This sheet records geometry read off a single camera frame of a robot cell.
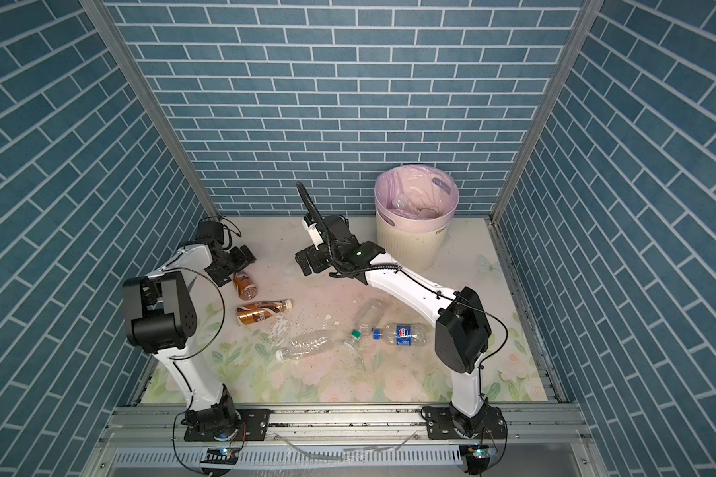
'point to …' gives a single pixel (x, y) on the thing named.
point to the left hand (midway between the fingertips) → (250, 264)
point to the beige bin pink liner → (415, 205)
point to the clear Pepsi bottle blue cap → (402, 334)
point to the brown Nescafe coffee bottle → (246, 288)
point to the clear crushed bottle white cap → (306, 345)
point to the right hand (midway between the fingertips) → (312, 251)
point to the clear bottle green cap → (370, 315)
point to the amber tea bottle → (255, 311)
